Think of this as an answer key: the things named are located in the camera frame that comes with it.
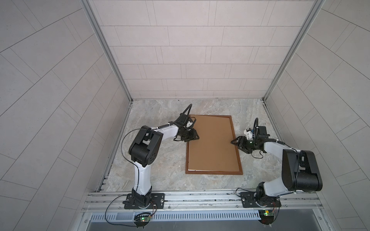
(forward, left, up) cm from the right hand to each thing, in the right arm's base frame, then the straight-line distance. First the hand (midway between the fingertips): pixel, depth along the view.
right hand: (234, 143), depth 90 cm
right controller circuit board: (-38, -7, -3) cm, 38 cm away
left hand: (+6, +21, 0) cm, 22 cm away
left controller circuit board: (-35, +52, +2) cm, 63 cm away
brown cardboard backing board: (-3, +14, -2) cm, 14 cm away
